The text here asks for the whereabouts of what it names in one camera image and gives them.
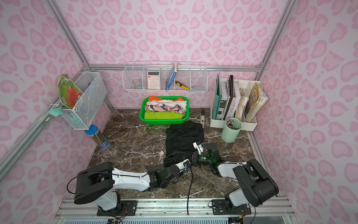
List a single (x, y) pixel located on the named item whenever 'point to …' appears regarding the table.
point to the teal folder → (217, 97)
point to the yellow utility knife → (182, 85)
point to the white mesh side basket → (82, 116)
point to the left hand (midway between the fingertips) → (178, 157)
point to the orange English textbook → (257, 101)
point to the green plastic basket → (163, 122)
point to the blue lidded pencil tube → (97, 136)
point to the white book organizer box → (233, 103)
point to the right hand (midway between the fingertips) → (183, 159)
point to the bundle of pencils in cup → (230, 123)
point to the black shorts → (180, 136)
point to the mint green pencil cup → (229, 135)
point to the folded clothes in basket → (157, 108)
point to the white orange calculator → (153, 80)
